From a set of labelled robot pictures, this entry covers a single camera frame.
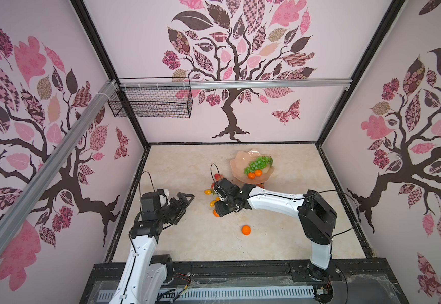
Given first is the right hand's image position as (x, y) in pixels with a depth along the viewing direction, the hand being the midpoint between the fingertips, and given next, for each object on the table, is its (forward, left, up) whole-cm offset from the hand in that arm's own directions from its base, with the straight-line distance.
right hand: (218, 208), depth 86 cm
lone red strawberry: (+15, -23, -5) cm, 28 cm away
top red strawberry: (+21, +1, -5) cm, 22 cm away
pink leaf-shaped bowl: (+31, -14, -3) cm, 34 cm away
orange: (+22, -22, -4) cm, 32 cm away
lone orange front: (-9, -13, -4) cm, 16 cm away
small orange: (+21, -18, -5) cm, 28 cm away
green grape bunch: (+25, -23, +1) cm, 34 cm away
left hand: (-2, +11, +7) cm, 13 cm away
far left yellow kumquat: (+11, +6, -5) cm, 13 cm away
